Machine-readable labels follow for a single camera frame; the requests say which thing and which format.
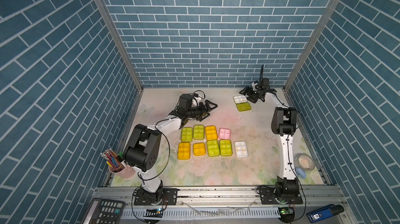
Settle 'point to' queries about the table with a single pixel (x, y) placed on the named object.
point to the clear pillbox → (241, 149)
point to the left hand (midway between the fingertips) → (217, 111)
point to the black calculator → (103, 211)
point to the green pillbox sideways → (186, 134)
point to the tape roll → (304, 161)
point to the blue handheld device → (324, 212)
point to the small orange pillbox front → (199, 149)
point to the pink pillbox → (224, 133)
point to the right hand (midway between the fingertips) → (244, 94)
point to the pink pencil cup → (117, 167)
